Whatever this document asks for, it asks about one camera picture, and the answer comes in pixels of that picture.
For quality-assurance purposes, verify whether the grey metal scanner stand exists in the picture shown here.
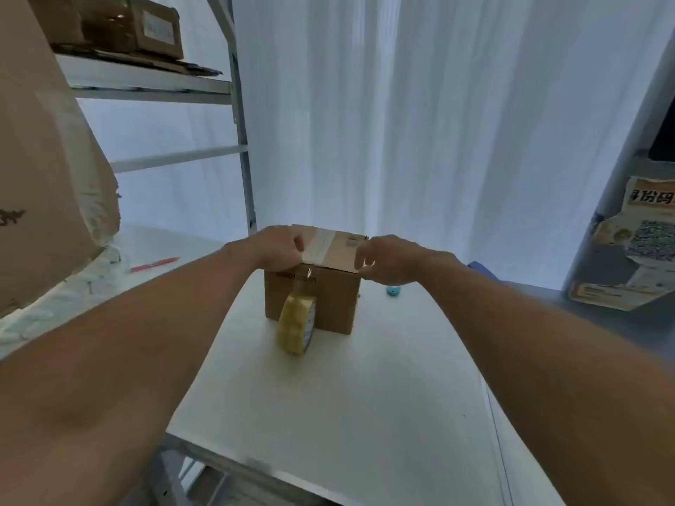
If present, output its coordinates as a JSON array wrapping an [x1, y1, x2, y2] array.
[[495, 94, 675, 364]]

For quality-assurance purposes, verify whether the person's left forearm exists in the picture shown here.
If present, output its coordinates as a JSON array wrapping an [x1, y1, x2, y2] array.
[[0, 242, 264, 506]]

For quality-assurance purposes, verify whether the person's right hand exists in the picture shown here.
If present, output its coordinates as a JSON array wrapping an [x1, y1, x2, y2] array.
[[354, 235, 458, 286]]

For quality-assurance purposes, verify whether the grey metal shelving rack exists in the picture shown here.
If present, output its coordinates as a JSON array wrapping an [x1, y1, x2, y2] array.
[[52, 0, 259, 238]]

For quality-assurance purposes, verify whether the labelled cardboard box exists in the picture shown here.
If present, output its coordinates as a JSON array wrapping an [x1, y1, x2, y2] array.
[[73, 0, 186, 60]]

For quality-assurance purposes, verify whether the person's left hand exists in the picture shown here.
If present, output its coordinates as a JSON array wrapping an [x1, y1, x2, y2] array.
[[227, 225, 307, 271]]

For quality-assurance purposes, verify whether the torn orange paper poster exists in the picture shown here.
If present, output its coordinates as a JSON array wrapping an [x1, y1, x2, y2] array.
[[567, 176, 675, 311]]

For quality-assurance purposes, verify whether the white curtain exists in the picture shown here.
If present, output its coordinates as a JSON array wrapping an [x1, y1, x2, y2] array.
[[79, 0, 675, 290]]

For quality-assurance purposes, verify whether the folding table metal frame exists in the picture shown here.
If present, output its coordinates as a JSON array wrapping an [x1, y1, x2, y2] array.
[[150, 434, 344, 506]]

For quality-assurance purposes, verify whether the yellowish tape roll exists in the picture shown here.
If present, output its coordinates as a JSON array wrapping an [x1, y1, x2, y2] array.
[[276, 289, 319, 357]]

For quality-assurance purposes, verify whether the large brown cardboard box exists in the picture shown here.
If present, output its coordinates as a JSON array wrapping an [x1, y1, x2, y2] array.
[[0, 0, 121, 318]]

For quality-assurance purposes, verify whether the person's right forearm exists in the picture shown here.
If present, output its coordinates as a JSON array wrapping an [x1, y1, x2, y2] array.
[[427, 252, 675, 506]]

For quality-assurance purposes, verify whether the black screen with white ring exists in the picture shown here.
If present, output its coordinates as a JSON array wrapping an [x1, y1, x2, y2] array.
[[647, 99, 675, 163]]

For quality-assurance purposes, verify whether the red pen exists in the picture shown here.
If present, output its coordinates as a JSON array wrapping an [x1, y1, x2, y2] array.
[[130, 257, 181, 273]]

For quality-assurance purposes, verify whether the blue tape dispenser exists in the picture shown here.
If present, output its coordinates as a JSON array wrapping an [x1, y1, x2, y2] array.
[[467, 260, 507, 284]]

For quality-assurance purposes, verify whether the clear packing tape strip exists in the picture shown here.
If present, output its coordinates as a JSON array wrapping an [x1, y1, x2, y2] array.
[[300, 228, 337, 264]]

